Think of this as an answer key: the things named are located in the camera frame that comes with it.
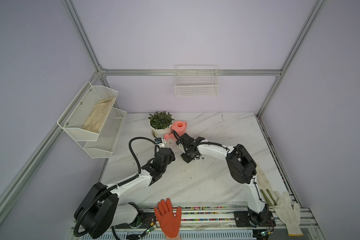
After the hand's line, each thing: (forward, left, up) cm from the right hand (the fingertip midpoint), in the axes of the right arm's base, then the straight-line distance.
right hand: (185, 157), depth 96 cm
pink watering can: (+17, +4, +11) cm, 20 cm away
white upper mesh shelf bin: (+5, +53, +36) cm, 64 cm away
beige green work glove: (-18, -47, -2) cm, 50 cm away
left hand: (-1, +10, +12) cm, 15 cm away
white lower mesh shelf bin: (-7, +43, +21) cm, 48 cm away
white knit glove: (-32, -55, -3) cm, 63 cm away
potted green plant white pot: (+14, +16, +17) cm, 27 cm away
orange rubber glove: (-37, +7, +1) cm, 38 cm away
